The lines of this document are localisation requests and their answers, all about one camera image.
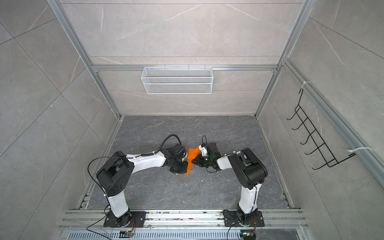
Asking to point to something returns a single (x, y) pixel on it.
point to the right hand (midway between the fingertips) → (192, 160)
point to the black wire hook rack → (321, 150)
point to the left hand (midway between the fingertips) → (188, 169)
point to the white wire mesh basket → (177, 80)
